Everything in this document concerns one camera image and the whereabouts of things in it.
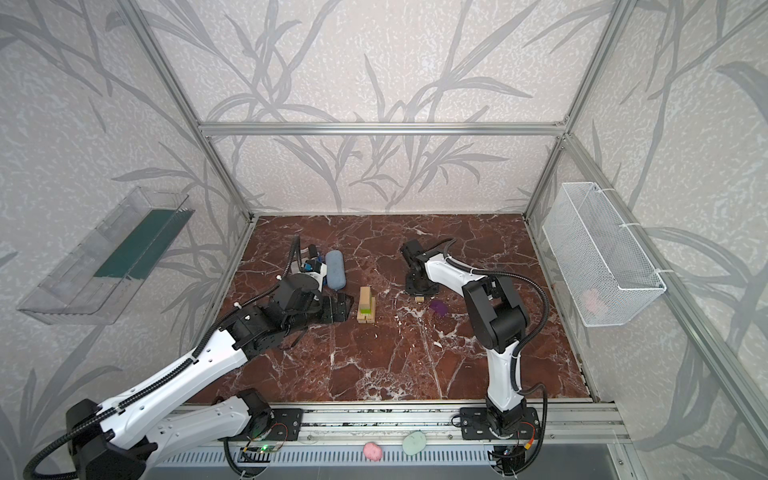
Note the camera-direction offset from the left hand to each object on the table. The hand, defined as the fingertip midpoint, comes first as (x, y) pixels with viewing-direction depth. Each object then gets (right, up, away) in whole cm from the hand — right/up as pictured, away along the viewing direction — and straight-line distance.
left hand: (345, 292), depth 76 cm
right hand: (+19, -1, +22) cm, 30 cm away
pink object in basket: (+62, -2, -3) cm, 62 cm away
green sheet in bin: (-42, +13, -11) cm, 45 cm away
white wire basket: (+57, +5, -15) cm, 59 cm away
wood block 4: (+20, -5, +18) cm, 28 cm away
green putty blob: (+18, -34, -6) cm, 39 cm away
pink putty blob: (+8, -35, -8) cm, 37 cm away
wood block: (+4, -3, +11) cm, 12 cm away
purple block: (+27, -8, +18) cm, 33 cm away
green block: (+4, -8, +12) cm, 14 cm away
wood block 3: (+5, -8, +15) cm, 18 cm away
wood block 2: (+2, -10, +14) cm, 18 cm away
